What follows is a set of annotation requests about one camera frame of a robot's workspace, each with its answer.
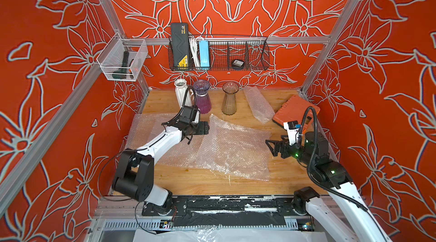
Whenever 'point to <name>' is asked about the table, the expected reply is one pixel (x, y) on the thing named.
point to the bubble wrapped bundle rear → (261, 108)
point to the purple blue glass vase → (202, 101)
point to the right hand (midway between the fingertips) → (271, 138)
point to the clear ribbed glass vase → (229, 105)
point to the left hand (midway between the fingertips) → (203, 126)
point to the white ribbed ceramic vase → (181, 88)
